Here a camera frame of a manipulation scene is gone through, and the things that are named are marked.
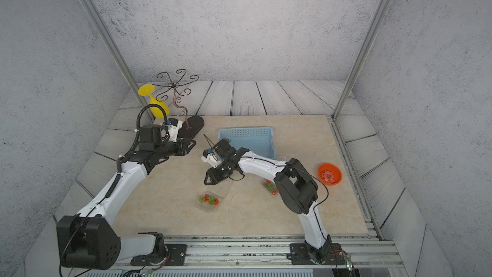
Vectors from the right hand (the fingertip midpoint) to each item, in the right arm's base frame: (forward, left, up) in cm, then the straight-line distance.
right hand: (208, 181), depth 83 cm
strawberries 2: (+3, -26, -9) cm, 28 cm away
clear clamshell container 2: (0, -27, -8) cm, 28 cm away
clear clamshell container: (-7, +1, -8) cm, 11 cm away
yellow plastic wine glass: (+34, +29, +23) cm, 50 cm away
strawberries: (-5, 0, -6) cm, 8 cm away
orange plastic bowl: (+8, -55, -7) cm, 56 cm away
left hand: (+12, +5, +13) cm, 18 cm away
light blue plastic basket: (+29, -22, -9) cm, 38 cm away
